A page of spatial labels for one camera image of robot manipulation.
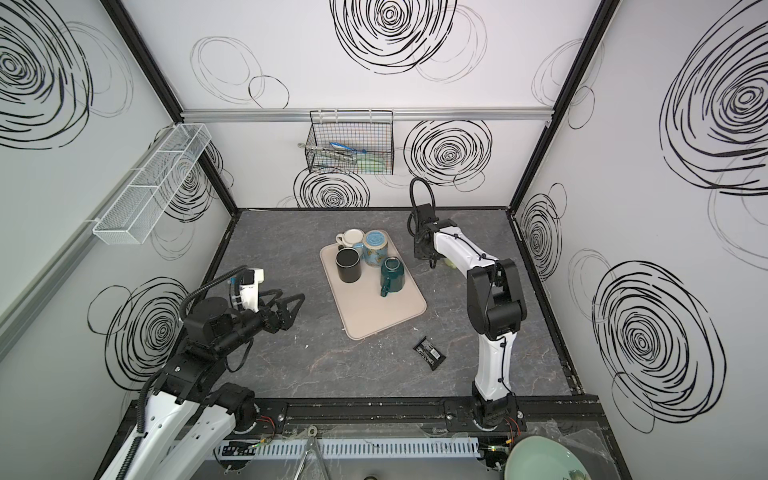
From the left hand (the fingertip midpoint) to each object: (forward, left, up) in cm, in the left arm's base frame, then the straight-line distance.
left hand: (294, 295), depth 70 cm
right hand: (+26, -34, -15) cm, 45 cm away
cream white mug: (+31, -8, -16) cm, 36 cm away
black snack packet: (-5, -34, -21) cm, 41 cm away
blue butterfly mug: (+25, -17, -13) cm, 33 cm away
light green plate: (-28, -59, -22) cm, 69 cm away
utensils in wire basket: (+44, -13, +9) cm, 47 cm away
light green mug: (+4, -36, +10) cm, 37 cm away
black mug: (+19, -9, -14) cm, 25 cm away
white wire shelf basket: (+13, +41, +11) cm, 44 cm away
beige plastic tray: (+9, -14, -23) cm, 28 cm away
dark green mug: (+16, -23, -15) cm, 31 cm away
